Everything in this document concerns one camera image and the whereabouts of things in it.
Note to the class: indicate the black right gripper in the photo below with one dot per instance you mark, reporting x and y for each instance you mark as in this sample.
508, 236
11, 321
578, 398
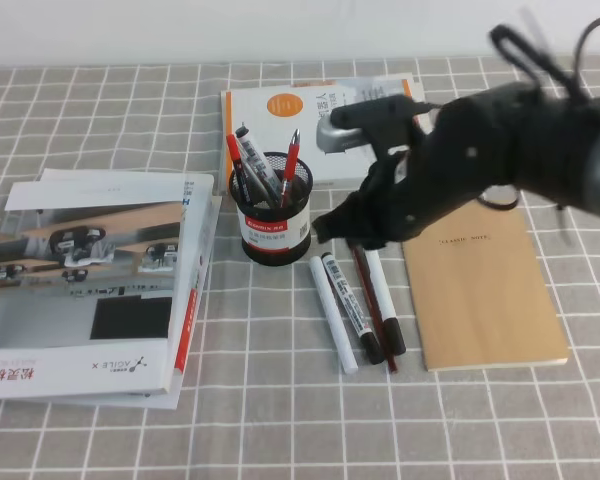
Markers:
510, 135

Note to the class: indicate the red gel pen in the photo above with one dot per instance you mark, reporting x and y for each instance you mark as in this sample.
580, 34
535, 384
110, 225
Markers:
290, 166

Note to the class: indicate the grey barcode marker pen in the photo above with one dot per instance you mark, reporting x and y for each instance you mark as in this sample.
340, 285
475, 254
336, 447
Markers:
353, 309

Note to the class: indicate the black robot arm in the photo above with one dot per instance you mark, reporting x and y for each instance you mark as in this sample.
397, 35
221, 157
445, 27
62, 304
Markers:
509, 135

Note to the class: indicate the white cylindrical pen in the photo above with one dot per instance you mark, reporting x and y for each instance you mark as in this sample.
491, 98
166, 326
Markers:
330, 308

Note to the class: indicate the black mesh pen holder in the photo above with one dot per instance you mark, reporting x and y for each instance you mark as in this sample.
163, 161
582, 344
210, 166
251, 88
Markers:
275, 237

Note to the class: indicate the red pen left in holder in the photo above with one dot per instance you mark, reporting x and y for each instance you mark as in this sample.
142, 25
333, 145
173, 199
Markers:
239, 172

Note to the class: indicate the dark red pencil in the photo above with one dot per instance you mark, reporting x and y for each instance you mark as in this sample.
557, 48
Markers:
382, 327

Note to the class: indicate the white marker black cap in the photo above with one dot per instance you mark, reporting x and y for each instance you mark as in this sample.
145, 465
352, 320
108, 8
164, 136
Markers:
390, 324

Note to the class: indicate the brown kraft notebook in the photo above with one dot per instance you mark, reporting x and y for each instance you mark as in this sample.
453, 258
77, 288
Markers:
479, 296

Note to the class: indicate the white ROS book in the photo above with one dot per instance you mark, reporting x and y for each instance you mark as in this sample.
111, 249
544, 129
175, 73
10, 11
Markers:
280, 145

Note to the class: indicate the grey checked tablecloth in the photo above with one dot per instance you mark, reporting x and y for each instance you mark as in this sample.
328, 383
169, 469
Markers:
264, 396

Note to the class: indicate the white Agilex brochure book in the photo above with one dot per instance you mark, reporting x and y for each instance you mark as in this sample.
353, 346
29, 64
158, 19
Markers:
50, 238

